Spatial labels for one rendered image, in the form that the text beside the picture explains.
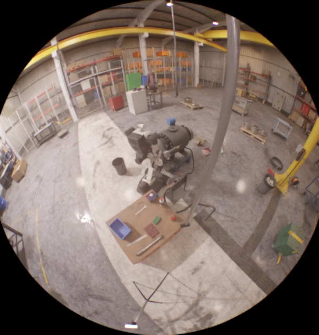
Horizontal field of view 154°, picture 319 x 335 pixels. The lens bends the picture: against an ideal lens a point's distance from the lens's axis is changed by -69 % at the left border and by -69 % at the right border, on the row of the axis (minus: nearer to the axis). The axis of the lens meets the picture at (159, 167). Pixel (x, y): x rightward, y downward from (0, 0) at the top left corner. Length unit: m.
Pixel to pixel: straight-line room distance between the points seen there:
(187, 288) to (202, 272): 0.38
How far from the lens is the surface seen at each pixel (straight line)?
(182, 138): 2.60
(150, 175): 2.34
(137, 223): 1.85
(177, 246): 2.22
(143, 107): 6.18
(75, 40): 9.22
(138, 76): 9.39
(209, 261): 2.33
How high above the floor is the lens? 2.21
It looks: 48 degrees down
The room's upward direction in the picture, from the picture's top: 6 degrees counter-clockwise
